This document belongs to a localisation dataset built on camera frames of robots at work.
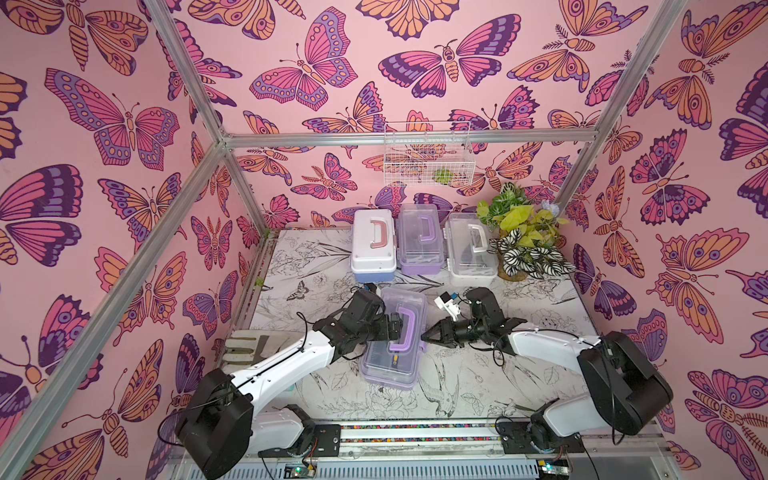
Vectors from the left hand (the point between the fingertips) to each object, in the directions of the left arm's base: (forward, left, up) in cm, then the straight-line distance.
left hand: (393, 323), depth 83 cm
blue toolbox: (+29, +7, +2) cm, 30 cm away
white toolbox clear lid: (+25, -26, -4) cm, 37 cm away
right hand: (-4, -9, -1) cm, 9 cm away
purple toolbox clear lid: (+31, -9, +1) cm, 33 cm away
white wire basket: (+54, -12, +16) cm, 58 cm away
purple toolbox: (-11, 0, -2) cm, 11 cm away
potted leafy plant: (+21, -38, +14) cm, 46 cm away
